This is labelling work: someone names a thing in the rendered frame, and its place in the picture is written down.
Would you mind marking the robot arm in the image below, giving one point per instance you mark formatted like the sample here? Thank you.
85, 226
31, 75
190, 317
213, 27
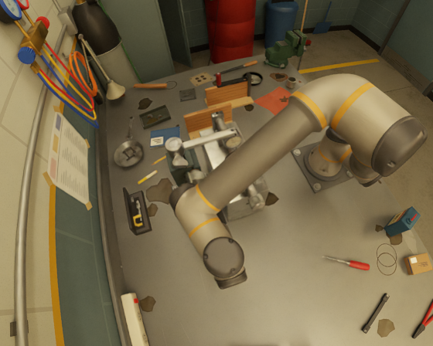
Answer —
267, 144

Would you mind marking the grey crankshaft fixture body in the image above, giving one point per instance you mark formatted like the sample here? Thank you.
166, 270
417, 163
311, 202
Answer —
216, 155

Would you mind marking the silver lock knob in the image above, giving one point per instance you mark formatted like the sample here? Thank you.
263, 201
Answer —
195, 176

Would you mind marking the silver dial indicator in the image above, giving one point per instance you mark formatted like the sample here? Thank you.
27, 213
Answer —
234, 142

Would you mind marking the silver round-topped column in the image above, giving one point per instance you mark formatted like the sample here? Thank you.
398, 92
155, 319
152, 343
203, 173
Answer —
173, 145

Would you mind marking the orange pencil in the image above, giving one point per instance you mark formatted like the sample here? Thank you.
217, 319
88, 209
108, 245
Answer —
159, 160

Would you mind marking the blue booklet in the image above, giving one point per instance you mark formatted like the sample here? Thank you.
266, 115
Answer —
167, 134

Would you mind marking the yellow stick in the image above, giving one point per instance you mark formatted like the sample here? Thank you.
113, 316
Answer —
147, 177

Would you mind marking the dark green tray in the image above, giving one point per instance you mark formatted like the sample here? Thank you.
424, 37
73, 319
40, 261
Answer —
155, 117

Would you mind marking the grey square mounting plate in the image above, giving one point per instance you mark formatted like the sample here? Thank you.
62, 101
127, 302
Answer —
300, 158

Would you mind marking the red sheet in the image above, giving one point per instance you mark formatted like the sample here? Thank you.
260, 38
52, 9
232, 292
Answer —
270, 101

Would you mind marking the black tool case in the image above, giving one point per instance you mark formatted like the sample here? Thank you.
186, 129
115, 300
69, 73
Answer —
137, 216

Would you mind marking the beige plate with holes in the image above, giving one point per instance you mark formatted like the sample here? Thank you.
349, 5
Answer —
202, 82

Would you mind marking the round silver disc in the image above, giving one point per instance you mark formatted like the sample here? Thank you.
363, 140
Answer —
122, 158

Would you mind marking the small grey wrench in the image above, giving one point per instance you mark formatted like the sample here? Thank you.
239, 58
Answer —
130, 126

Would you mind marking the small grey cup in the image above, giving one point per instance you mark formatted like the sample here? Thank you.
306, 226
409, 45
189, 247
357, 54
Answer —
292, 83

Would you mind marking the beige cone on rod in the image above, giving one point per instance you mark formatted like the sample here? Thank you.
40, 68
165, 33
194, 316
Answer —
114, 90

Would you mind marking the green bench vise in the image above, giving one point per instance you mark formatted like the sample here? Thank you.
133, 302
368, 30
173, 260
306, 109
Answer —
283, 50

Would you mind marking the red drum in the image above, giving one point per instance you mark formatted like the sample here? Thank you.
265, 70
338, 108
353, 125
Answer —
231, 32

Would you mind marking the dark teal locker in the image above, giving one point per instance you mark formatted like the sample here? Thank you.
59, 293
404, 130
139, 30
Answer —
176, 32

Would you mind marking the taped paper chart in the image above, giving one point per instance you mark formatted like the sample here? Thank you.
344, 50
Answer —
70, 162

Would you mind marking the grey-green metal locker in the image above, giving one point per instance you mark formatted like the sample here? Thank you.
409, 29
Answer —
140, 36

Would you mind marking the blue drum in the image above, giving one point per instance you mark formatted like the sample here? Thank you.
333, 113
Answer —
280, 21

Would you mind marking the white power strip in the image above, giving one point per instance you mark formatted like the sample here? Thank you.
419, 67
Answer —
133, 317

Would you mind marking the blue dustpan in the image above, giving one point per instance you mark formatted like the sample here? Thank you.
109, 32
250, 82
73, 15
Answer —
322, 26

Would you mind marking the black and grey gas cylinder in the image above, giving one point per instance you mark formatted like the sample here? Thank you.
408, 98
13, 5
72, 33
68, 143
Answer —
97, 30

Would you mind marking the blue box with red lever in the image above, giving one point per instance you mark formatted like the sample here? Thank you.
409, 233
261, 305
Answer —
400, 222

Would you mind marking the small cardboard box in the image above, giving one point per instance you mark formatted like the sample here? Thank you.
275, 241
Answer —
419, 265

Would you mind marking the brass manifold gauge set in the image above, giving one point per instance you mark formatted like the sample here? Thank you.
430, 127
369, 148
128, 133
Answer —
34, 36

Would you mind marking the grey wall pipe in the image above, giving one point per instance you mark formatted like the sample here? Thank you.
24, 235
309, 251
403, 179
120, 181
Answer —
23, 216

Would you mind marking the grey wall box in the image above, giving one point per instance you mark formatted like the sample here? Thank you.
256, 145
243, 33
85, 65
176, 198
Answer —
66, 21

